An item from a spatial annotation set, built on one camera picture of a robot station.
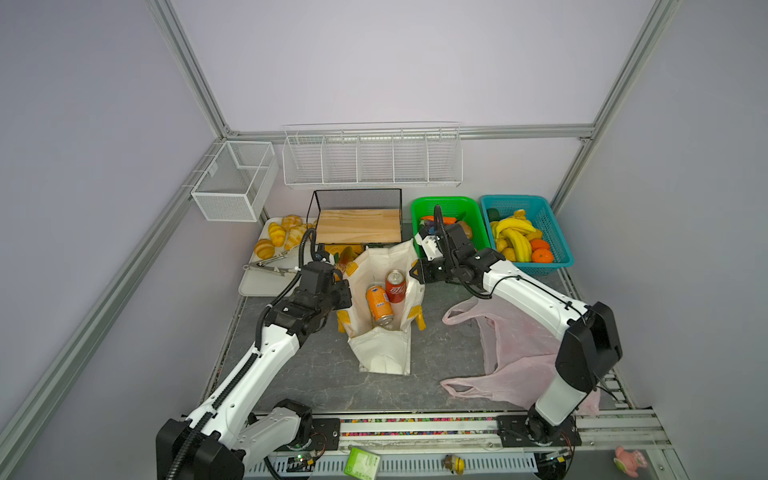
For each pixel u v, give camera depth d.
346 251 1.02
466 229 1.12
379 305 0.91
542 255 0.98
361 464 0.68
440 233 0.64
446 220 1.18
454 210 1.20
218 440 0.39
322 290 0.60
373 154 0.97
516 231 1.07
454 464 0.68
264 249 1.09
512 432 0.70
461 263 0.63
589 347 0.44
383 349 0.77
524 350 0.87
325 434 0.74
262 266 1.07
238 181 1.02
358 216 1.02
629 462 0.68
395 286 0.91
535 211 1.18
